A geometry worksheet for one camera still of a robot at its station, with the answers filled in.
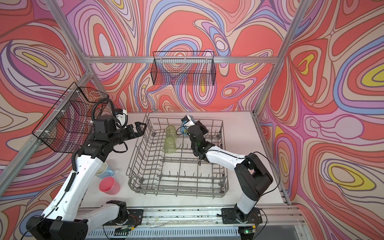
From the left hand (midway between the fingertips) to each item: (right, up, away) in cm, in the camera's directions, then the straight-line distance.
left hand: (141, 125), depth 73 cm
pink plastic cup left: (-21, -33, +9) cm, 40 cm away
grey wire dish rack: (+8, -23, +16) cm, 29 cm away
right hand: (+30, +1, +13) cm, 33 cm away
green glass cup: (+12, -4, +22) cm, 25 cm away
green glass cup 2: (+12, -12, +14) cm, 22 cm away
